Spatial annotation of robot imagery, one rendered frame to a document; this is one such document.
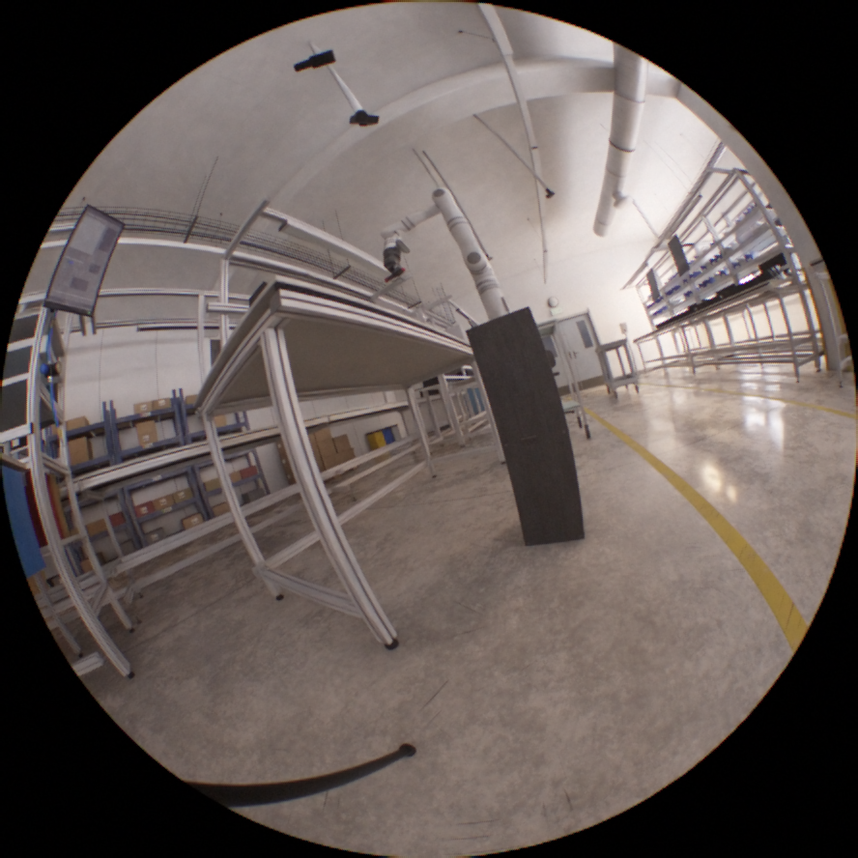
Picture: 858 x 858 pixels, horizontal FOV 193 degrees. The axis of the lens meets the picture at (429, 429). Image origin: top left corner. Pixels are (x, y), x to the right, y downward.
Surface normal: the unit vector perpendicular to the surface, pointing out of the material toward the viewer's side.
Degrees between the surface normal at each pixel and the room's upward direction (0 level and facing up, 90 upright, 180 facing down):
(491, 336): 90
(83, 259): 101
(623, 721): 0
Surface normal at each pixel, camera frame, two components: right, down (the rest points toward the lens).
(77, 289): 0.99, -0.11
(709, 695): -0.30, -0.95
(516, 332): -0.47, 0.20
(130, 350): 0.85, -0.25
